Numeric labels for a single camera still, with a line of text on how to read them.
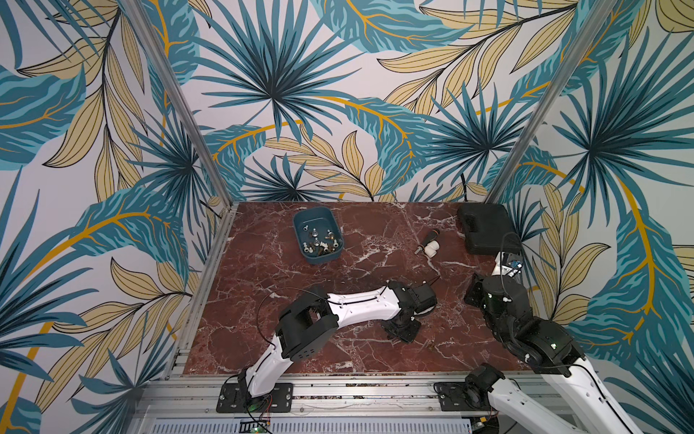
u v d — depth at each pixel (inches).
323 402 28.9
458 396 29.0
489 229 40.9
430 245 40.7
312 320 21.6
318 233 42.4
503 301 18.4
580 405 16.8
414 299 25.6
